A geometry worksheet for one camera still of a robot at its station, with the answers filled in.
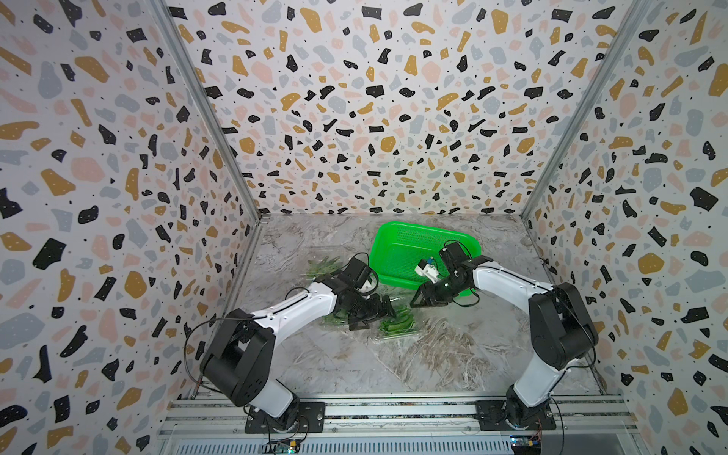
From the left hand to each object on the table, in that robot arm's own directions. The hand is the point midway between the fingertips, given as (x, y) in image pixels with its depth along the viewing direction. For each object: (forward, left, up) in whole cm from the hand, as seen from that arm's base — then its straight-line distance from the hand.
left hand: (390, 319), depth 82 cm
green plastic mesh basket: (+34, -4, -9) cm, 35 cm away
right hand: (+6, -9, -2) cm, 11 cm away
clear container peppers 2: (-5, +13, +12) cm, 18 cm away
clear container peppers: (+26, +25, -10) cm, 37 cm away
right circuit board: (-29, -34, -11) cm, 46 cm away
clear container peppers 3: (+1, -5, -7) cm, 8 cm away
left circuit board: (-29, +28, -10) cm, 41 cm away
